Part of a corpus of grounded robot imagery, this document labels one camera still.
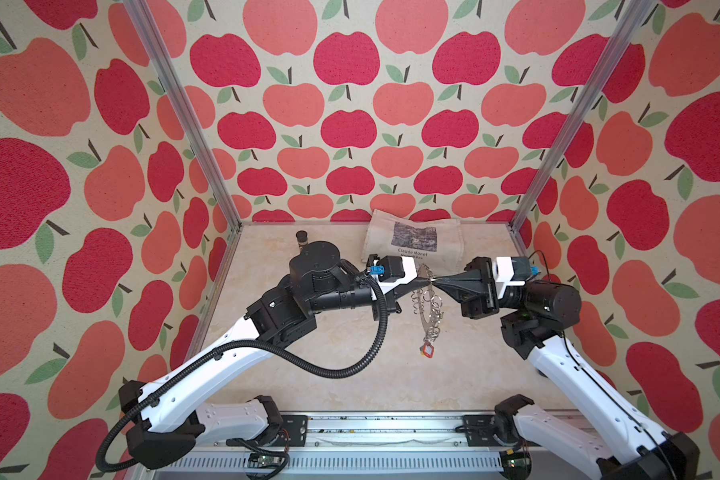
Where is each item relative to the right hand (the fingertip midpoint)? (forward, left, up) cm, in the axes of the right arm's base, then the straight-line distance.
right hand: (444, 280), depth 51 cm
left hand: (-1, +3, +1) cm, 3 cm away
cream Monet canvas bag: (+41, -6, -36) cm, 55 cm away
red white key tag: (-8, +1, -13) cm, 15 cm away
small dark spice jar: (+39, +40, -34) cm, 65 cm away
